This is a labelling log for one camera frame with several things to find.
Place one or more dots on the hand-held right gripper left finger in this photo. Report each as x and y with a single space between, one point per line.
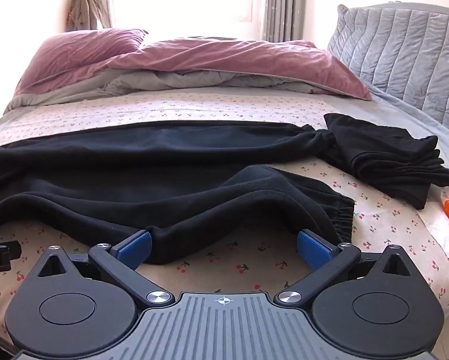
136 249

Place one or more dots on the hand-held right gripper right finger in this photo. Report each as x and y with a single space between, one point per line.
314 251

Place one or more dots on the black fleece pants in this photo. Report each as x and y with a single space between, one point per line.
134 165

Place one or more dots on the cherry print bed sheet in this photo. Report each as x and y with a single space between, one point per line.
378 225

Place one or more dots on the folded black garment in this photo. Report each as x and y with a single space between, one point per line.
389 157

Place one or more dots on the white paper sheet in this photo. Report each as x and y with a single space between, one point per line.
434 228

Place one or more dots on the pink pillow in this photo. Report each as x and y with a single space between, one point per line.
78 52

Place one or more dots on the pink and grey duvet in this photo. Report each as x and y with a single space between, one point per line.
228 56

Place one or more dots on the grey quilted headboard cover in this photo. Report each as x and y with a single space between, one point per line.
404 45

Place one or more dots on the window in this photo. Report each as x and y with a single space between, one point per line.
187 0

